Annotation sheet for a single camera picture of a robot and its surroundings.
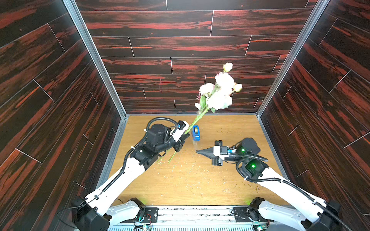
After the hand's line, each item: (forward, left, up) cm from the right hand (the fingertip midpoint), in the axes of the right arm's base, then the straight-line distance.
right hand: (198, 146), depth 60 cm
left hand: (+9, +4, -4) cm, 11 cm away
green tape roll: (+33, 0, -30) cm, 44 cm away
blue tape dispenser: (+28, -1, -33) cm, 43 cm away
